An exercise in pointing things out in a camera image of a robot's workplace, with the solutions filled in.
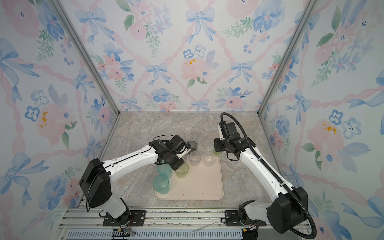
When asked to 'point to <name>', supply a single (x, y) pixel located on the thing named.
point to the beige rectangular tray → (202, 183)
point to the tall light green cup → (181, 171)
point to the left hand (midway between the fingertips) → (179, 161)
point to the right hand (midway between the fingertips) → (217, 142)
